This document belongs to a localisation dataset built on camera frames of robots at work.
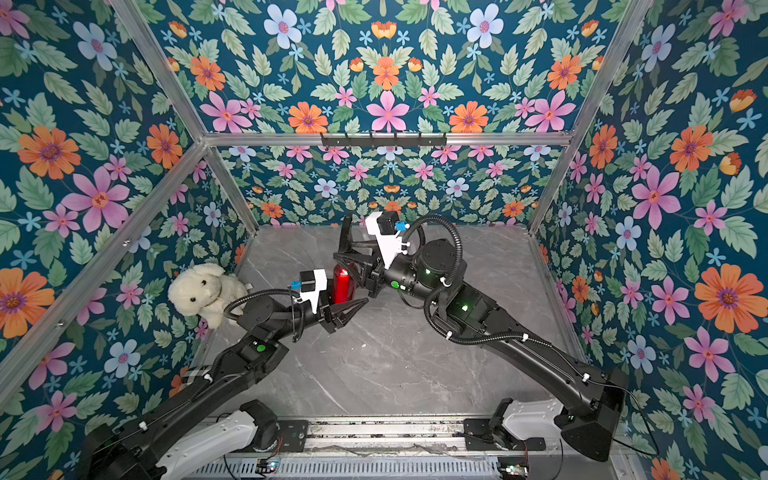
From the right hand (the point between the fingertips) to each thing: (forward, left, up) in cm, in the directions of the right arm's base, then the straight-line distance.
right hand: (350, 240), depth 54 cm
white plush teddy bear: (+7, +47, -29) cm, 56 cm away
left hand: (-4, -1, -12) cm, 13 cm away
